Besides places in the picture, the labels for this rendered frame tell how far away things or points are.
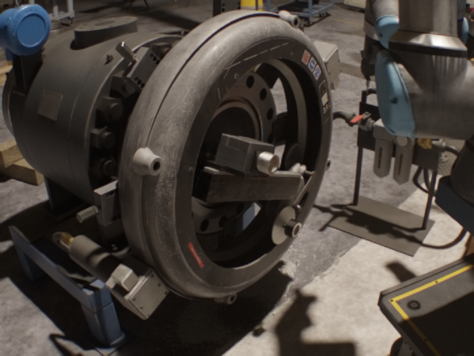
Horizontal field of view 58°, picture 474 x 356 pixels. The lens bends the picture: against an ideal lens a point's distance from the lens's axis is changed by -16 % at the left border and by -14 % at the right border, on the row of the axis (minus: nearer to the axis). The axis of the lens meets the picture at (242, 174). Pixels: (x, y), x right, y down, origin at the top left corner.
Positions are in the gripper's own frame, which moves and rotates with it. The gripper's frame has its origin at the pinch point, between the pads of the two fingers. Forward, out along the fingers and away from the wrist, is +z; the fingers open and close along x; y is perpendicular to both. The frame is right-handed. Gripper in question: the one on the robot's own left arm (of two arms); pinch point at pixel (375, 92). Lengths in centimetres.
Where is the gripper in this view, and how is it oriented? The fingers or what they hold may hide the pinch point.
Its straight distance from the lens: 140.5
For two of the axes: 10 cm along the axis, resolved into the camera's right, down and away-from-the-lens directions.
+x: -9.7, 2.0, -0.9
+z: 0.5, 6.0, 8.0
